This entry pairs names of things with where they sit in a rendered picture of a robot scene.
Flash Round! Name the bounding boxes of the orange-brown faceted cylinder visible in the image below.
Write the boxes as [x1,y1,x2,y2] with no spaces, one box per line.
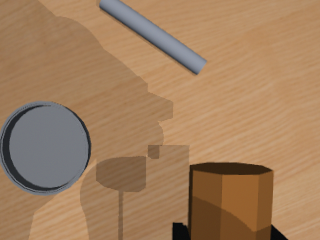
[188,162,274,240]

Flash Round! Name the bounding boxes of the grey cylinder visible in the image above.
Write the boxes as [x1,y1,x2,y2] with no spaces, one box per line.
[99,0,207,75]

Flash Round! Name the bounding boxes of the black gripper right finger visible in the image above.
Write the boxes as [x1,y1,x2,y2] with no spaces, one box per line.
[270,224,288,240]

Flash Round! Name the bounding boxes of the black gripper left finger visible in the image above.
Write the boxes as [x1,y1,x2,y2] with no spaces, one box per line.
[172,222,190,240]

